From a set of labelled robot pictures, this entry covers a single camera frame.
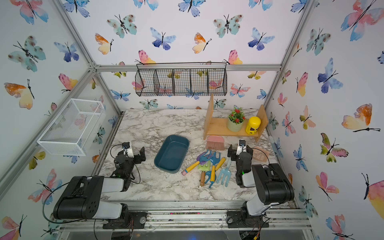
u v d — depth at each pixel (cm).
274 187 45
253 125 92
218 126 101
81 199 44
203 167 91
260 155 98
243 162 70
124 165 69
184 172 88
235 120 91
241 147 77
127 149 76
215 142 102
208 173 89
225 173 89
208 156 96
